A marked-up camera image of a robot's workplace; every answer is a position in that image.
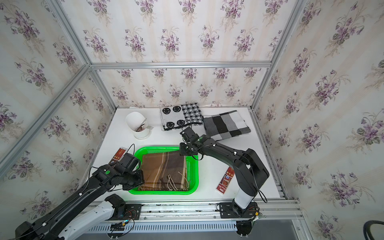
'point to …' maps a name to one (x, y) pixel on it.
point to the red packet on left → (119, 155)
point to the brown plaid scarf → (164, 171)
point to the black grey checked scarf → (225, 125)
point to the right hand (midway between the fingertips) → (182, 151)
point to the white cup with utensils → (137, 123)
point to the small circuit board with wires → (118, 226)
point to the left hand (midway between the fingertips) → (147, 183)
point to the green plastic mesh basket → (193, 166)
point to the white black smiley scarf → (175, 117)
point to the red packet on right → (223, 185)
